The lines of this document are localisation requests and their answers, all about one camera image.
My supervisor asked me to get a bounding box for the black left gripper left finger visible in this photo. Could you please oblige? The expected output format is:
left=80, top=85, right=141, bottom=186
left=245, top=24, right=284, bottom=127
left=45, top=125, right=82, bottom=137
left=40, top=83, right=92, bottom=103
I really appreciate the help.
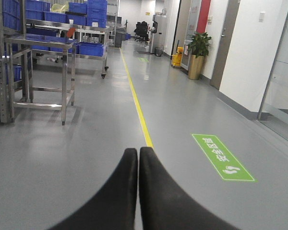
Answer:
left=48, top=148, right=139, bottom=230

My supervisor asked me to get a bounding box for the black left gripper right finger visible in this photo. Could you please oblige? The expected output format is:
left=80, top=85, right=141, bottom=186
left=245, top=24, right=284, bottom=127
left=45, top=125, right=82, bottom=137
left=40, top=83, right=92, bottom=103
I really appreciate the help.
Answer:
left=138, top=146, right=240, bottom=230

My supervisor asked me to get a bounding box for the bare steel table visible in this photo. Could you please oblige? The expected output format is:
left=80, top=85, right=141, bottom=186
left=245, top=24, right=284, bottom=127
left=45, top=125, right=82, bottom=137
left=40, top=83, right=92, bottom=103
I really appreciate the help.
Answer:
left=4, top=33, right=79, bottom=126

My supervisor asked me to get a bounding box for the potted plant in gold pot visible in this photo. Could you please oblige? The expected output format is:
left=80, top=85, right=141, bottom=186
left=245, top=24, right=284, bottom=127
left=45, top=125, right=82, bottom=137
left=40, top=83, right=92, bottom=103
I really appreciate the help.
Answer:
left=187, top=32, right=212, bottom=81

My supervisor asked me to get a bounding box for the yellow mop bucket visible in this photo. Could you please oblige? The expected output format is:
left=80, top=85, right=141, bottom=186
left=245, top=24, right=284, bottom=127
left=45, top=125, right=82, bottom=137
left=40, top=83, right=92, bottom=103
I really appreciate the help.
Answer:
left=171, top=46, right=184, bottom=68

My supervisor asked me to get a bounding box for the steel rack on castors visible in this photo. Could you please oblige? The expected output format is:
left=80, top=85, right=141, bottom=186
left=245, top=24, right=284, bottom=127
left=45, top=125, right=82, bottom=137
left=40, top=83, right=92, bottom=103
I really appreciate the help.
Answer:
left=26, top=0, right=110, bottom=79

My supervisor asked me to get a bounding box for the steel rack with perforated uprights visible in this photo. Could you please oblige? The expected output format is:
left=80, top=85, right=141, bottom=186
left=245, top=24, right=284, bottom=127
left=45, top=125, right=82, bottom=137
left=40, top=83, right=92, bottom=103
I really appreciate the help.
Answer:
left=0, top=0, right=33, bottom=124

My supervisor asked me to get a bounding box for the grey steel cabinet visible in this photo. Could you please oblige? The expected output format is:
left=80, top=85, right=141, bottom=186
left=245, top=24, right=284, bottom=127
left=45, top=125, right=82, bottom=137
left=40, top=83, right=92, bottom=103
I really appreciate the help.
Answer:
left=148, top=13, right=166, bottom=55

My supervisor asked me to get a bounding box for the black office chair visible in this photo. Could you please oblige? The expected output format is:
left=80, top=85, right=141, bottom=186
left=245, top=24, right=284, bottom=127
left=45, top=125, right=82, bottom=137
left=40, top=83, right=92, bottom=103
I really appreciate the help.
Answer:
left=133, top=21, right=149, bottom=43

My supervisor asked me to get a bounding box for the tall steel rack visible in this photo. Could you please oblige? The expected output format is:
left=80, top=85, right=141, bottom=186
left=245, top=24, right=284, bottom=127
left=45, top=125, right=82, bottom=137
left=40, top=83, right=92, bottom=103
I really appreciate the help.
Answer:
left=107, top=0, right=119, bottom=48

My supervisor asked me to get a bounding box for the yellow plastic bag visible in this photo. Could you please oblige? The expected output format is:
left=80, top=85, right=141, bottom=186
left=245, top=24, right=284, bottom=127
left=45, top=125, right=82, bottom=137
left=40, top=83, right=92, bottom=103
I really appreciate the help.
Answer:
left=50, top=1, right=69, bottom=12

